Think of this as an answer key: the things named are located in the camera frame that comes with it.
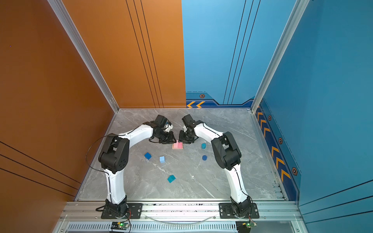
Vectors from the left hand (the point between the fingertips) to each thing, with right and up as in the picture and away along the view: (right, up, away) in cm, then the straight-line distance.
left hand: (176, 140), depth 96 cm
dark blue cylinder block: (+19, -11, -4) cm, 22 cm away
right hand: (+2, -1, +1) cm, 2 cm away
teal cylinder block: (+18, -4, +1) cm, 19 cm away
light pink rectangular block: (0, -3, -1) cm, 3 cm away
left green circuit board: (-25, -39, -25) cm, 53 cm away
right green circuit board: (+39, -37, -26) cm, 60 cm away
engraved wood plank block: (-2, -5, 0) cm, 5 cm away
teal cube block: (-2, -21, -12) cm, 24 cm away
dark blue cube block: (-18, -10, -3) cm, 21 cm away
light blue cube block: (-8, -11, -7) cm, 15 cm away
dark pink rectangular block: (+3, -3, 0) cm, 4 cm away
